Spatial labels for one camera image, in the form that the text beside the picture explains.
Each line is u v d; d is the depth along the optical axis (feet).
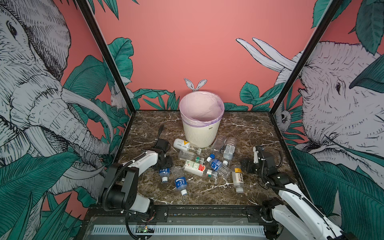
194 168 2.75
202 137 3.50
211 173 2.85
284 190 1.73
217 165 2.81
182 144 3.06
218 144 3.23
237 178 2.68
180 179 2.61
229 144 3.11
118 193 1.41
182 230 2.30
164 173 2.74
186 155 3.14
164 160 2.66
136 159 1.73
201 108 3.16
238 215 2.45
